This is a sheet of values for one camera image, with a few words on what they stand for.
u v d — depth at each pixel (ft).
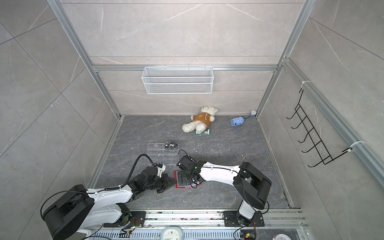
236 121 3.62
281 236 2.21
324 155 2.01
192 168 2.17
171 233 2.22
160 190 2.46
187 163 2.19
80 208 1.40
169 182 2.53
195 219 2.45
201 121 3.49
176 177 2.75
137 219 2.39
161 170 2.65
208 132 3.46
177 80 3.29
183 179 2.49
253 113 4.00
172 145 2.98
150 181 2.25
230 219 2.43
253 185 1.46
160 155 3.15
